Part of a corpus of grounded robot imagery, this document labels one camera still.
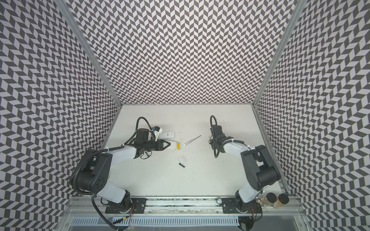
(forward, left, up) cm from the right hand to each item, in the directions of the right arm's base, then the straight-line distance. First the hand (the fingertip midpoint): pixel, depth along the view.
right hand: (218, 144), depth 95 cm
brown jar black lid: (-34, -24, +8) cm, 43 cm away
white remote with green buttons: (+8, +34, +2) cm, 35 cm away
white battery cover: (-10, +24, 0) cm, 26 cm away
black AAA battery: (-13, +24, -1) cm, 28 cm away
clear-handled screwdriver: (0, +22, +2) cm, 22 cm away
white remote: (-2, +28, +3) cm, 29 cm away
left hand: (-2, +32, +5) cm, 33 cm away
